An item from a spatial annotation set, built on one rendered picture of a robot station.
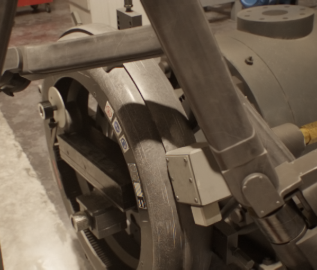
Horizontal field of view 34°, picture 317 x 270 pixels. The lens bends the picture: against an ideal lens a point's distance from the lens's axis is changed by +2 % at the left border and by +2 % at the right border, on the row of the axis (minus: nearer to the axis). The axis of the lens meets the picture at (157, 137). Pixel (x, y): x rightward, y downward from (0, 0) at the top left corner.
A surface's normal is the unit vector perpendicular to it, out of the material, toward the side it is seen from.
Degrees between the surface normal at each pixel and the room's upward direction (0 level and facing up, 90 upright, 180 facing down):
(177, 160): 90
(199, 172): 67
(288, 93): 52
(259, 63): 31
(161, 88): 40
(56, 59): 63
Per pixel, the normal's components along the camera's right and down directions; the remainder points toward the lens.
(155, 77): 0.23, -0.55
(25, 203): -0.07, -0.91
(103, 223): 0.51, 0.29
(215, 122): 0.04, 0.36
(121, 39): -0.22, -0.14
